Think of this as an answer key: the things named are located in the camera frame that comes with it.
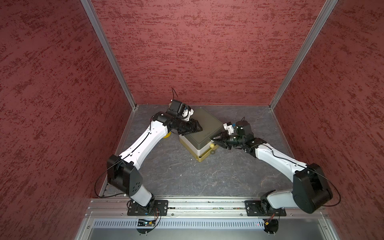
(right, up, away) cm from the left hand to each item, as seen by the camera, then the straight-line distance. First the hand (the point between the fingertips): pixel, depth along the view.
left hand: (197, 133), depth 77 cm
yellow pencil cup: (-21, -4, +25) cm, 33 cm away
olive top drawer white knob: (+9, -8, +8) cm, 15 cm away
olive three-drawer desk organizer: (+1, -5, -2) cm, 5 cm away
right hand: (+8, -5, +3) cm, 10 cm away
